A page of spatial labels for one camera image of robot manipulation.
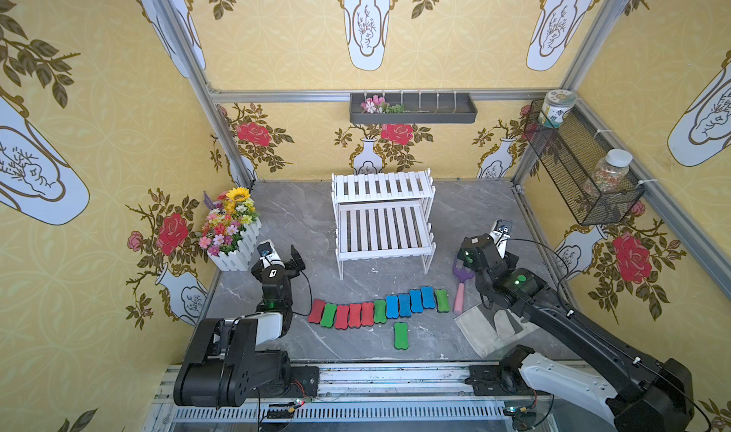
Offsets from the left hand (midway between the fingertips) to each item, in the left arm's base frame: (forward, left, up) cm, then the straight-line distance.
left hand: (268, 253), depth 88 cm
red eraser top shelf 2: (-17, -30, -9) cm, 36 cm away
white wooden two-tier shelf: (+12, -36, +3) cm, 38 cm away
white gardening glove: (-23, -64, -9) cm, 68 cm away
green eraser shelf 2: (-24, -40, -7) cm, 47 cm away
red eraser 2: (-16, -27, -8) cm, 32 cm away
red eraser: (-18, -23, -8) cm, 30 cm away
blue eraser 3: (-13, -45, -7) cm, 47 cm away
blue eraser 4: (-12, -49, -8) cm, 52 cm away
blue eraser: (-16, -38, -8) cm, 42 cm away
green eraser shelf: (-13, -53, -8) cm, 56 cm away
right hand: (-5, -64, +10) cm, 65 cm away
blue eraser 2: (-16, -42, -8) cm, 45 cm away
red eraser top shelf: (-15, -15, -11) cm, 23 cm away
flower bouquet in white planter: (+5, +10, +7) cm, 13 cm away
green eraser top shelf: (-17, -19, -8) cm, 26 cm away
